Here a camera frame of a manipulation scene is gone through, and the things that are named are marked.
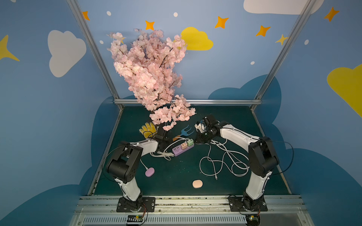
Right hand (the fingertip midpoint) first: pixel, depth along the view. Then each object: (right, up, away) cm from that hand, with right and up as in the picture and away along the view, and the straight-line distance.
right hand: (196, 140), depth 91 cm
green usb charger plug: (-4, -2, +1) cm, 4 cm away
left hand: (-15, -2, +6) cm, 16 cm away
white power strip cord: (+16, -12, +2) cm, 20 cm away
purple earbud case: (-29, -18, -6) cm, 35 cm away
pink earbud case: (0, -24, -10) cm, 26 cm away
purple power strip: (-12, -7, +2) cm, 14 cm away
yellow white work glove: (-35, +5, +15) cm, 38 cm away
